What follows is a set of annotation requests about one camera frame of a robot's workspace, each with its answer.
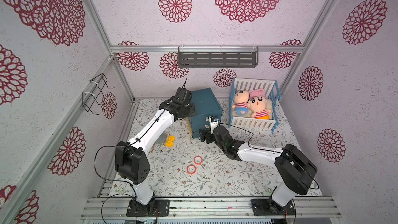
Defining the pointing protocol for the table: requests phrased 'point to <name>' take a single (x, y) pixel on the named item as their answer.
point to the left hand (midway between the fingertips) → (191, 111)
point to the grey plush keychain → (162, 139)
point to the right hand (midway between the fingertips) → (209, 128)
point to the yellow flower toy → (169, 141)
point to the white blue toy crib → (269, 89)
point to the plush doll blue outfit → (241, 98)
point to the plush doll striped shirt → (258, 105)
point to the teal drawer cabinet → (206, 106)
